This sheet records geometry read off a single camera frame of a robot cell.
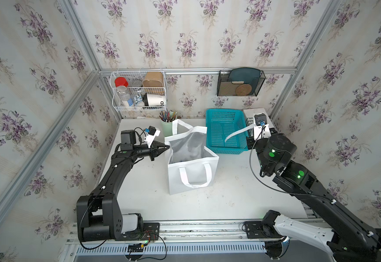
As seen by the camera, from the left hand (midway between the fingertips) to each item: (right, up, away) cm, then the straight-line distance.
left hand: (170, 149), depth 77 cm
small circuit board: (-15, -44, -6) cm, 47 cm away
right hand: (+36, +12, -16) cm, 41 cm away
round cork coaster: (+42, +34, +19) cm, 57 cm away
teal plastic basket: (+32, +15, +40) cm, 53 cm away
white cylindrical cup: (-12, +27, +15) cm, 33 cm away
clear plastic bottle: (-26, +28, +9) cm, 40 cm away
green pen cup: (-5, +18, +25) cm, 31 cm away
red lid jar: (-30, +38, +14) cm, 50 cm away
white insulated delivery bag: (+10, -6, -10) cm, 15 cm away
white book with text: (+51, +19, +34) cm, 64 cm away
